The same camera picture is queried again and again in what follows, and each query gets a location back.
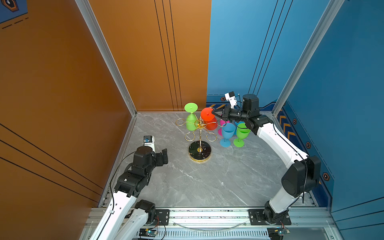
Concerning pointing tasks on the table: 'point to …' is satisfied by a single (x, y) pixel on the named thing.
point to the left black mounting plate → (161, 218)
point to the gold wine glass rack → (200, 151)
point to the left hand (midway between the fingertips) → (158, 148)
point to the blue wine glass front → (228, 132)
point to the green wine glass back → (191, 121)
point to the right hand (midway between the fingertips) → (211, 112)
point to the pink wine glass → (222, 122)
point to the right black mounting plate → (257, 218)
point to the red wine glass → (209, 120)
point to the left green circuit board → (147, 232)
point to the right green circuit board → (275, 233)
